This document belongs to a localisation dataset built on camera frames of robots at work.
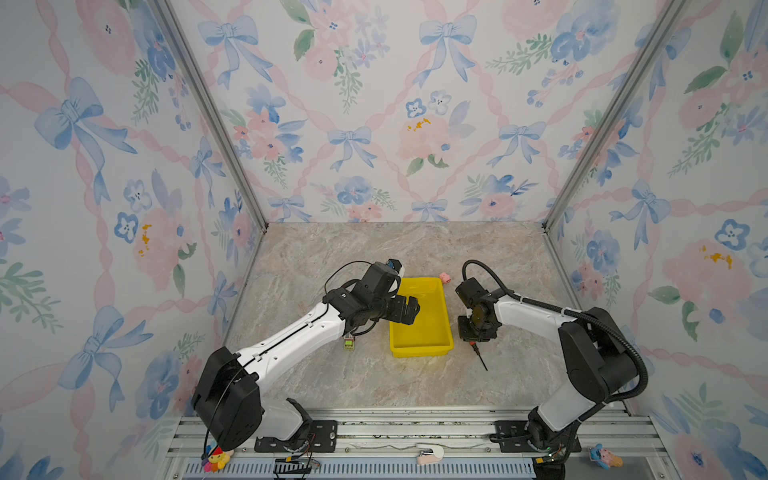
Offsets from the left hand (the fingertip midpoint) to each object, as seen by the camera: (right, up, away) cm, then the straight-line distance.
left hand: (407, 302), depth 79 cm
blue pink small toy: (+45, -34, -10) cm, 57 cm away
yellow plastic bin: (+8, -11, +12) cm, 18 cm away
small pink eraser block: (+15, +5, +23) cm, 28 cm away
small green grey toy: (-16, -13, +9) cm, 23 cm away
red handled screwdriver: (+21, -16, +9) cm, 28 cm away
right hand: (+19, -12, +13) cm, 26 cm away
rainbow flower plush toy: (-45, -36, -9) cm, 58 cm away
